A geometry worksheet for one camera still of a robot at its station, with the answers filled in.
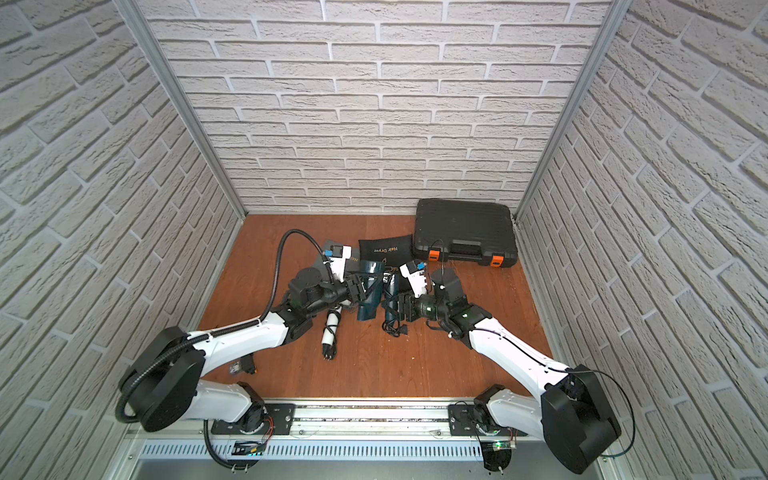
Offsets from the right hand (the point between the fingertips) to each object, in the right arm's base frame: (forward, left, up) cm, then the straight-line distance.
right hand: (392, 301), depth 78 cm
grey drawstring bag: (+5, +17, +14) cm, 22 cm away
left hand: (+4, +2, +7) cm, 9 cm away
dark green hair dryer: (0, +3, +3) cm, 4 cm away
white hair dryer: (-2, +19, -12) cm, 22 cm away
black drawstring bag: (+28, -2, -14) cm, 31 cm away
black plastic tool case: (+34, -22, -10) cm, 42 cm away
